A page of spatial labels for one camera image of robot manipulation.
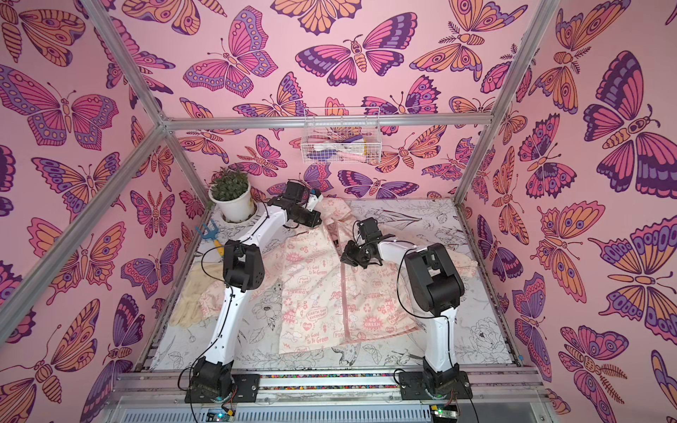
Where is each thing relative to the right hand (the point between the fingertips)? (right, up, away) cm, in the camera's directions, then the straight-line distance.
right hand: (342, 257), depth 98 cm
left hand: (-8, +15, +10) cm, 19 cm away
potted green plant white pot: (-44, +26, +5) cm, 51 cm away
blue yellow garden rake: (-55, +8, +12) cm, 57 cm away
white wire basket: (0, +45, -3) cm, 45 cm away
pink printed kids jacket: (-4, -8, -4) cm, 10 cm away
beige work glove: (-53, -17, -9) cm, 56 cm away
